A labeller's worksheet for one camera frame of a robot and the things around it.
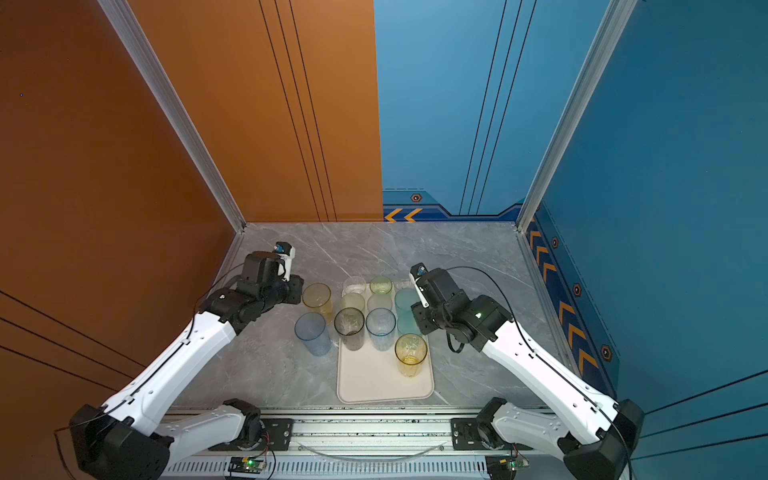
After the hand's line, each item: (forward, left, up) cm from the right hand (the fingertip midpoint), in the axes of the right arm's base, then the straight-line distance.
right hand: (419, 308), depth 74 cm
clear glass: (+18, +20, -15) cm, 31 cm away
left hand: (+9, +32, +1) cm, 33 cm away
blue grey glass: (0, +30, -11) cm, 32 cm away
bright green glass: (+18, +11, -17) cm, 27 cm away
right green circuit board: (-30, -19, -23) cm, 43 cm away
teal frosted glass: (+2, +3, -13) cm, 13 cm away
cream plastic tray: (-10, +13, -20) cm, 26 cm away
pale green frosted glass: (+10, +19, -12) cm, 25 cm away
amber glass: (-3, +2, -20) cm, 20 cm away
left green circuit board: (-30, +42, -21) cm, 56 cm away
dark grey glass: (+3, +20, -14) cm, 24 cm away
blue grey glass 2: (+2, +11, -13) cm, 17 cm away
